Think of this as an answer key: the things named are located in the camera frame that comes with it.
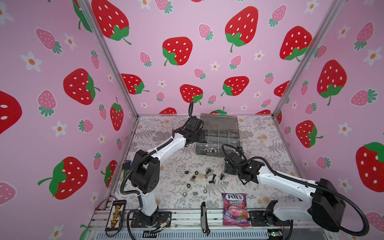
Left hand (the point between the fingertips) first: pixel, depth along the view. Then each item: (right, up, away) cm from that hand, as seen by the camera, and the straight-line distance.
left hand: (202, 134), depth 90 cm
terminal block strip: (-44, -42, -18) cm, 63 cm away
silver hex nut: (-10, -33, -9) cm, 36 cm away
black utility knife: (0, -42, -17) cm, 45 cm away
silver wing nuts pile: (+7, -11, +9) cm, 16 cm away
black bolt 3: (+12, -24, -2) cm, 27 cm away
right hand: (+16, -18, -6) cm, 25 cm away
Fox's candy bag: (+16, -38, -15) cm, 44 cm away
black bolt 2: (+5, -27, -5) cm, 28 cm away
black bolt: (+4, -22, 0) cm, 22 cm away
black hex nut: (-8, -30, -5) cm, 31 cm away
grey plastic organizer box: (+14, +3, +22) cm, 26 cm away
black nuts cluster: (-5, -25, -2) cm, 26 cm away
